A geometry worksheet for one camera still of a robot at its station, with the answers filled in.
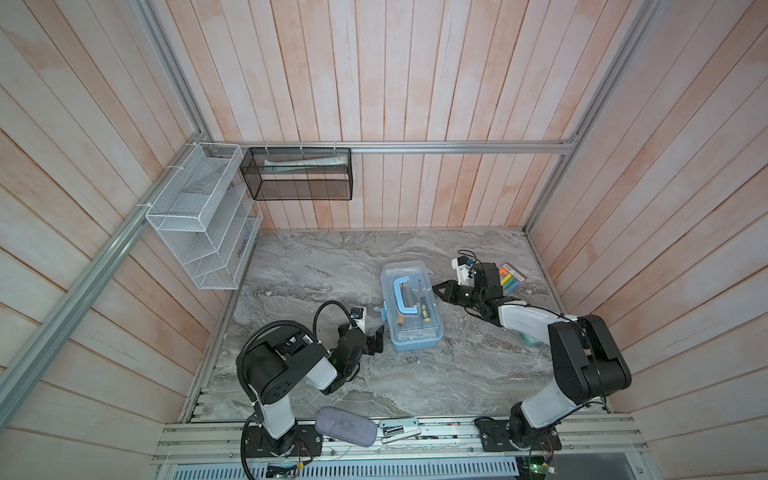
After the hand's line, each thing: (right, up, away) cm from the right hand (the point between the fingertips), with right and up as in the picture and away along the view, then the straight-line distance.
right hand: (432, 287), depth 92 cm
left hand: (-19, -14, +1) cm, 24 cm away
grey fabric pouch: (-25, -33, -19) cm, 45 cm away
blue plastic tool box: (-8, -16, -6) cm, 19 cm away
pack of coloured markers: (+30, +2, +12) cm, 33 cm away
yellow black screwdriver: (-4, -4, -4) cm, 7 cm away
